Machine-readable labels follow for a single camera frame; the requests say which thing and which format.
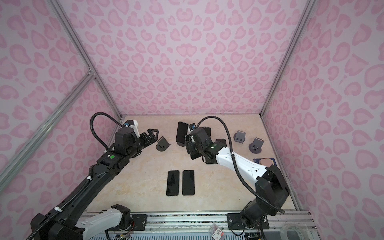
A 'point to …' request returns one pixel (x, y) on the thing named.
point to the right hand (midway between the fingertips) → (190, 141)
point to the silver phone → (222, 141)
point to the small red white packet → (216, 233)
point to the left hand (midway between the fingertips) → (152, 131)
